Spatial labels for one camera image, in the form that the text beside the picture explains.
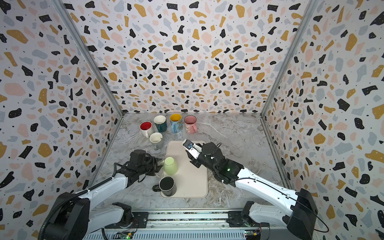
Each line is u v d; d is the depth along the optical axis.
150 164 0.77
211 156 0.51
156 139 1.01
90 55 0.86
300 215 0.38
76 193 0.45
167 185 0.77
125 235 0.70
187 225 0.73
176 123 1.03
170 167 0.84
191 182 0.83
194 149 0.59
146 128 1.06
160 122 1.04
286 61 0.91
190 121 1.07
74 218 0.40
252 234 0.72
